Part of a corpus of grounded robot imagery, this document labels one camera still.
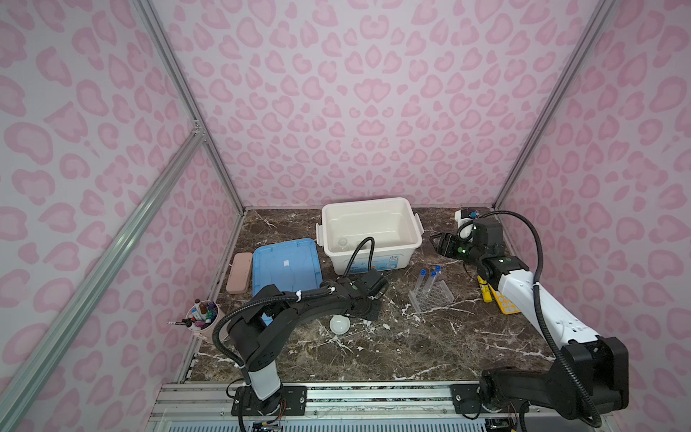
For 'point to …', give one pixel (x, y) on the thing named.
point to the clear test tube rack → (438, 296)
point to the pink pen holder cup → (201, 318)
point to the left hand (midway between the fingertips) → (375, 308)
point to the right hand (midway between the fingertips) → (439, 236)
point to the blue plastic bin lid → (291, 266)
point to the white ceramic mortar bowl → (339, 324)
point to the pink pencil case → (240, 273)
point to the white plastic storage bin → (390, 221)
